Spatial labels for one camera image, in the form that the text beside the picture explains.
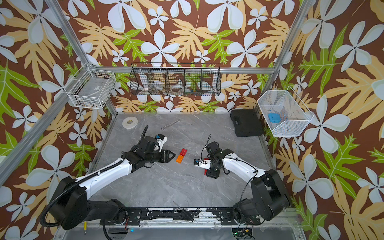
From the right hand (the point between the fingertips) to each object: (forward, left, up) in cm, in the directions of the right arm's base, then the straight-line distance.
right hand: (209, 167), depth 88 cm
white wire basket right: (+22, -41, +24) cm, 53 cm away
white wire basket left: (+36, +71, +32) cm, 85 cm away
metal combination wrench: (+41, +21, -3) cm, 46 cm away
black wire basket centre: (+48, +22, +30) cm, 61 cm away
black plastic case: (+35, -30, +1) cm, 46 cm away
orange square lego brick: (+6, +19, -1) cm, 20 cm away
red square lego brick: (+12, +16, -3) cm, 21 cm away
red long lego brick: (-1, +2, -3) cm, 4 cm away
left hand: (+4, +21, +11) cm, 24 cm away
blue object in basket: (+19, -36, +23) cm, 47 cm away
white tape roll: (+38, +59, -2) cm, 70 cm away
